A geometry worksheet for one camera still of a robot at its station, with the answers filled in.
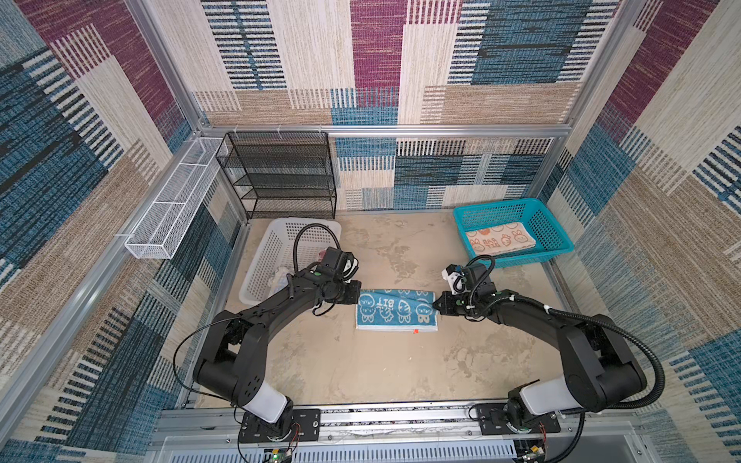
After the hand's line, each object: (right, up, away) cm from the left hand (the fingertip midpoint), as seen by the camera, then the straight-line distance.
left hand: (358, 290), depth 89 cm
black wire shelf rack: (-30, +40, +22) cm, 55 cm away
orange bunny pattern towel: (+52, +16, +20) cm, 58 cm away
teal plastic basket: (+68, +16, +16) cm, 71 cm away
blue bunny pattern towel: (+12, -6, +1) cm, 13 cm away
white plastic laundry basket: (-29, +13, +16) cm, 36 cm away
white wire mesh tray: (-62, +18, +3) cm, 64 cm away
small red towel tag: (+18, -13, 0) cm, 22 cm away
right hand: (+24, -6, +1) cm, 24 cm away
